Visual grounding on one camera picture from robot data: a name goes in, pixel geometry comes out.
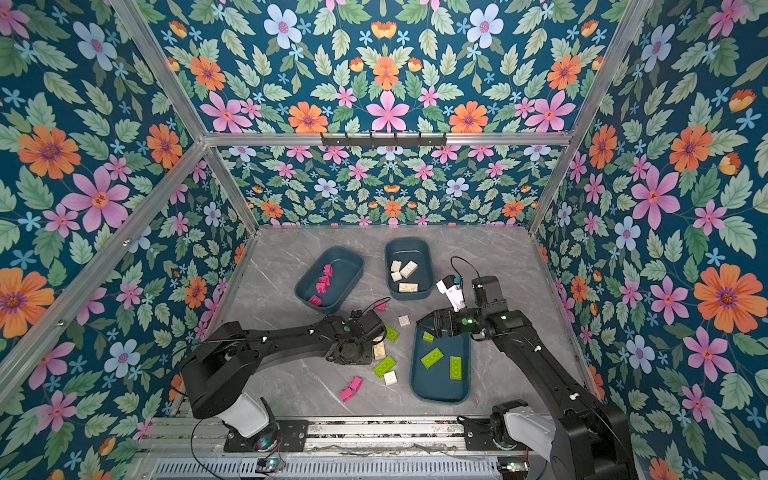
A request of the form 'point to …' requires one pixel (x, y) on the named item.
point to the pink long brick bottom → (347, 393)
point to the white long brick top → (408, 287)
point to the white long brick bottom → (408, 269)
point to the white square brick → (395, 266)
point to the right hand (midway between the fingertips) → (429, 319)
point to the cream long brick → (379, 350)
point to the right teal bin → (440, 370)
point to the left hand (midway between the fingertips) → (370, 354)
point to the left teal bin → (348, 269)
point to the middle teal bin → (407, 249)
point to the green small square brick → (428, 337)
